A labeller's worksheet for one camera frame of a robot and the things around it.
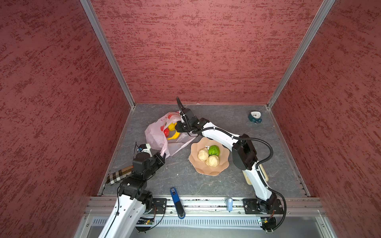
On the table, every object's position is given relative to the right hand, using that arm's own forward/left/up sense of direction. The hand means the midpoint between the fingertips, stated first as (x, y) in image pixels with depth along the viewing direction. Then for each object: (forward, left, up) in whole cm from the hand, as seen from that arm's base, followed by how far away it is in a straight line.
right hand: (175, 129), depth 91 cm
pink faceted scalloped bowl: (-21, -16, -10) cm, 28 cm away
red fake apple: (+3, +7, -6) cm, 10 cm away
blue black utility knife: (-42, -3, -9) cm, 43 cm away
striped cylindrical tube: (-25, +32, -8) cm, 41 cm away
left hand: (-19, +4, +1) cm, 19 cm away
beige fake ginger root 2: (-19, -22, -6) cm, 30 cm away
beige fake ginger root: (-14, -17, -6) cm, 23 cm away
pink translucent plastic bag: (-8, +11, +4) cm, 14 cm away
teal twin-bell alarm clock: (+16, -58, -9) cm, 61 cm away
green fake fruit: (-12, -23, -5) cm, 27 cm away
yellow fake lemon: (+7, +4, -5) cm, 9 cm away
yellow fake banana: (-5, 0, 0) cm, 5 cm away
